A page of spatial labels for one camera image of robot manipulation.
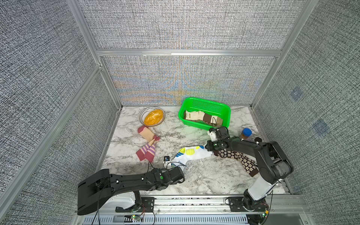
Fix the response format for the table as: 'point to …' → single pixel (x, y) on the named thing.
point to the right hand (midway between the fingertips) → (205, 142)
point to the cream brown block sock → (201, 116)
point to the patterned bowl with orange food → (152, 116)
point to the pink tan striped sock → (147, 152)
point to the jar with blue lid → (246, 132)
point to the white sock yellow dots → (188, 153)
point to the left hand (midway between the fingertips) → (176, 176)
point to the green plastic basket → (213, 108)
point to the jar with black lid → (258, 139)
